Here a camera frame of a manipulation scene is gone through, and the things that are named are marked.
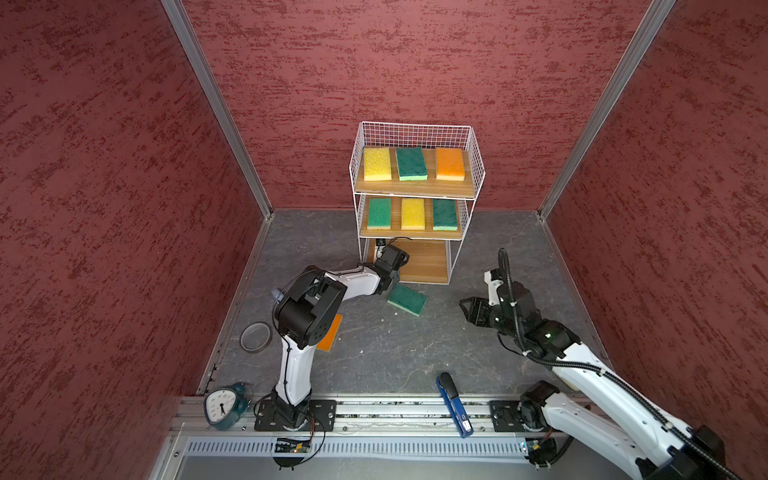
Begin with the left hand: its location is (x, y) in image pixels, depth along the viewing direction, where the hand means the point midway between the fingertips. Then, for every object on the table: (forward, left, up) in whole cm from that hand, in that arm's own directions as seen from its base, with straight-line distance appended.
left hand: (381, 272), depth 101 cm
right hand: (-20, -24, +12) cm, 33 cm away
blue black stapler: (-41, -20, +2) cm, 46 cm away
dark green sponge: (+3, -19, +25) cm, 32 cm away
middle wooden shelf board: (+2, -4, +23) cm, 24 cm away
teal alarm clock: (-42, +38, +3) cm, 57 cm away
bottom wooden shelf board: (+8, -17, -5) cm, 19 cm away
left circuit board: (-49, +22, -4) cm, 54 cm away
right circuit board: (-49, -42, -4) cm, 65 cm away
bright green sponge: (+4, 0, +24) cm, 25 cm away
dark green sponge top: (-10, -9, 0) cm, 14 cm away
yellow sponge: (+4, -10, +25) cm, 27 cm away
